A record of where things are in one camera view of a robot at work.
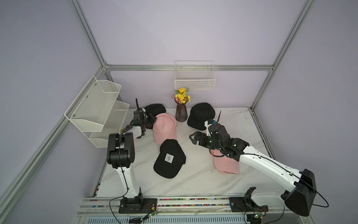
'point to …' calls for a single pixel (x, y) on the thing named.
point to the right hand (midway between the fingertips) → (195, 140)
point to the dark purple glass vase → (181, 113)
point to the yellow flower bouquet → (181, 96)
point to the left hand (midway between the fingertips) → (156, 117)
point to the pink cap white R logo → (164, 128)
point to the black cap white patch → (171, 158)
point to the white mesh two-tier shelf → (97, 111)
